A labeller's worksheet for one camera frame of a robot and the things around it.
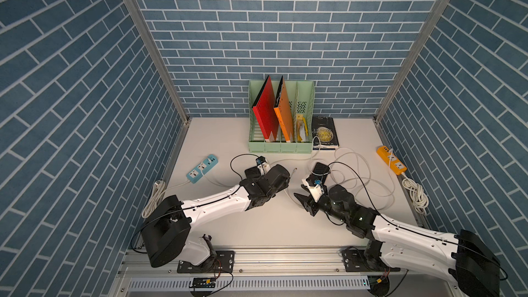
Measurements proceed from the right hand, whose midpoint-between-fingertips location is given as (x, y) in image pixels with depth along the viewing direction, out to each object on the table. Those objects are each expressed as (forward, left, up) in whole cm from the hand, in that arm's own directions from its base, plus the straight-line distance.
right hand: (300, 191), depth 77 cm
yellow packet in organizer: (+41, -2, -10) cm, 43 cm away
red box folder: (+27, +16, +14) cm, 34 cm away
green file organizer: (+52, 0, -1) cm, 52 cm away
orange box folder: (+30, +8, +13) cm, 34 cm away
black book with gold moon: (+41, -14, -12) cm, 45 cm away
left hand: (+5, +4, -2) cm, 7 cm away
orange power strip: (+22, -47, -10) cm, 53 cm away
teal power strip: (+15, +43, -10) cm, 47 cm away
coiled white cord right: (+6, -52, -11) cm, 53 cm away
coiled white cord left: (+2, +62, -13) cm, 64 cm away
